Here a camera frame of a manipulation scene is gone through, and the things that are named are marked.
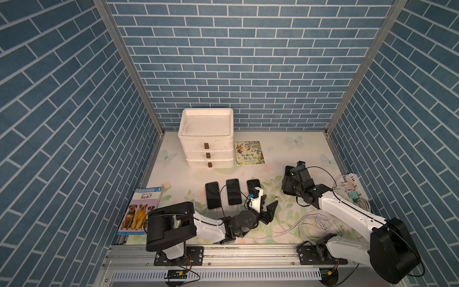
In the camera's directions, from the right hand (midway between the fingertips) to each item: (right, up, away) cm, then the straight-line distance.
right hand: (289, 181), depth 88 cm
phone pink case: (-18, -4, +11) cm, 22 cm away
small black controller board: (-51, -35, -16) cm, 64 cm away
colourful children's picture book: (-20, +13, +20) cm, 31 cm away
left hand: (-9, -7, -14) cm, 18 cm away
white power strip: (+37, 0, +8) cm, 38 cm away
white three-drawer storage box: (-41, +22, -4) cm, 47 cm away
